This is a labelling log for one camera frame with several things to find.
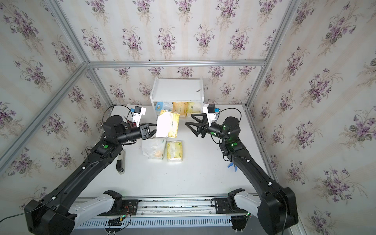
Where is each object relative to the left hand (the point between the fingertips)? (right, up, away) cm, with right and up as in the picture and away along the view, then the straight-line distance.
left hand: (161, 129), depth 65 cm
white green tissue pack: (-9, -14, +26) cm, 31 cm away
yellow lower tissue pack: (+16, +12, +28) cm, 34 cm away
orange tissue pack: (+7, +12, +28) cm, 31 cm away
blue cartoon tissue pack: (-6, +13, +26) cm, 29 cm away
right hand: (+14, +4, +1) cm, 14 cm away
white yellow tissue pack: (+3, +2, +1) cm, 3 cm away
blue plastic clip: (+39, -23, +23) cm, 51 cm away
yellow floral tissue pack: (+3, -16, +24) cm, 29 cm away
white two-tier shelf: (+4, +22, +19) cm, 30 cm away
